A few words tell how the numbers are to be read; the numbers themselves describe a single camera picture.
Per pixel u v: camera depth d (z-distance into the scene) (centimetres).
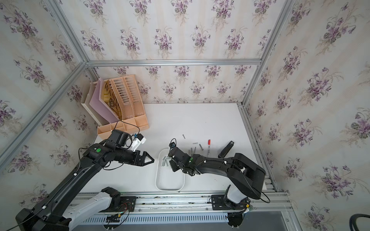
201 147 95
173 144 76
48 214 37
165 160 88
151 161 67
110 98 98
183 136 101
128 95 111
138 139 66
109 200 61
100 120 91
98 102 83
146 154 63
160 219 76
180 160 64
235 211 72
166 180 83
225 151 92
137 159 61
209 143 96
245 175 43
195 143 97
